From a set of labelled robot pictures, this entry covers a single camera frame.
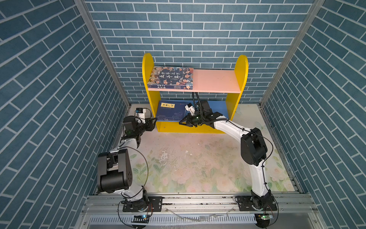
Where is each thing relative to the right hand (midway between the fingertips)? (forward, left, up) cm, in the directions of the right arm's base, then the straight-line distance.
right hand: (178, 122), depth 87 cm
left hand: (+3, +16, -1) cm, 16 cm away
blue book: (+8, +5, +1) cm, 10 cm away
